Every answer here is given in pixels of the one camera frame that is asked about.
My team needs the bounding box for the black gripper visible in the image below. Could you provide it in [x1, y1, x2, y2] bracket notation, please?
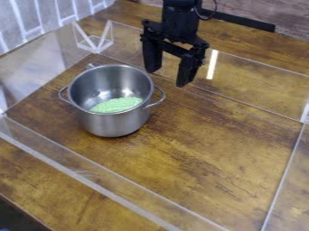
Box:
[141, 0, 210, 88]

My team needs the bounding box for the green textured object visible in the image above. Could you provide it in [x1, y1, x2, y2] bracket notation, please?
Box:
[89, 97, 141, 113]

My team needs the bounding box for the silver metal pot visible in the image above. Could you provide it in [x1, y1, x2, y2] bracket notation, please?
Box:
[57, 63, 166, 137]

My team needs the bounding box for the black cable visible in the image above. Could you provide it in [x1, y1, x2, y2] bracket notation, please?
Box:
[192, 0, 218, 22]

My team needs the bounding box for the clear acrylic corner bracket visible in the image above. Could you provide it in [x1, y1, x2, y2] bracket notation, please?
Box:
[72, 21, 113, 54]

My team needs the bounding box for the black wall strip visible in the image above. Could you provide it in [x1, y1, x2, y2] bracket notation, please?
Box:
[202, 9, 275, 32]

